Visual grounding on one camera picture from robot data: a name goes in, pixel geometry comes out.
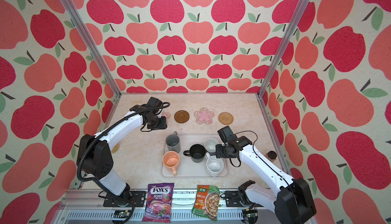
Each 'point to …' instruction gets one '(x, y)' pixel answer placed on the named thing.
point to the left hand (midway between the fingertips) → (166, 128)
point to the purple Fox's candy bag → (159, 202)
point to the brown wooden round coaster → (182, 116)
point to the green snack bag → (207, 203)
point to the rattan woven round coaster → (225, 118)
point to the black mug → (196, 152)
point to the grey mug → (173, 142)
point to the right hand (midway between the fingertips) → (222, 155)
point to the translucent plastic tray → (187, 168)
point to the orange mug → (171, 161)
